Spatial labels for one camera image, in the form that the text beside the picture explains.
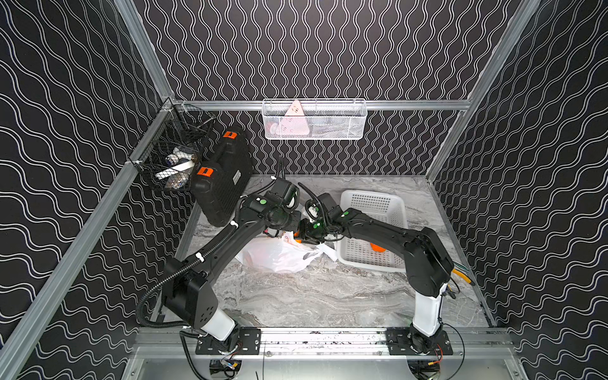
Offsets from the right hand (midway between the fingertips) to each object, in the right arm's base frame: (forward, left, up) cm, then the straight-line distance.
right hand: (293, 237), depth 85 cm
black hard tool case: (+17, +28, +9) cm, 34 cm away
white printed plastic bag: (-7, +4, +1) cm, 8 cm away
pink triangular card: (+36, 0, +24) cm, 43 cm away
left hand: (+2, -1, +8) cm, 9 cm away
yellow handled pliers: (-9, -63, -12) cm, 65 cm away
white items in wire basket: (+13, +35, +24) cm, 45 cm away
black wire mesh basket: (+29, +49, +16) cm, 59 cm away
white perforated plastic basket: (+1, -25, -12) cm, 28 cm away
